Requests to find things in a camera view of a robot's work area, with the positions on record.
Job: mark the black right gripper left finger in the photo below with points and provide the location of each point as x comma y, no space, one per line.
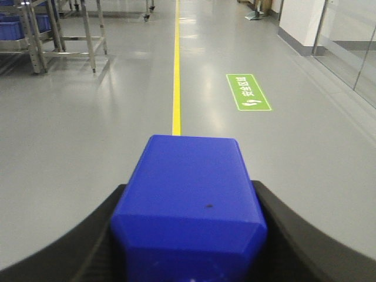
73,255

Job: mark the blue plastic box slanted corners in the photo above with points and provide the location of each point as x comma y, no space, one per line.
188,191

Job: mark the pale green dustpan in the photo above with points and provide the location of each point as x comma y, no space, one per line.
254,16

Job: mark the blue plastic bin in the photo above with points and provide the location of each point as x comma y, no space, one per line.
11,30
43,23

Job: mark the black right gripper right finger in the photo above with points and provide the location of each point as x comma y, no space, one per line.
308,258

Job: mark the steel rack on castors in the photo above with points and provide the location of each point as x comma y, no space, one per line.
146,17

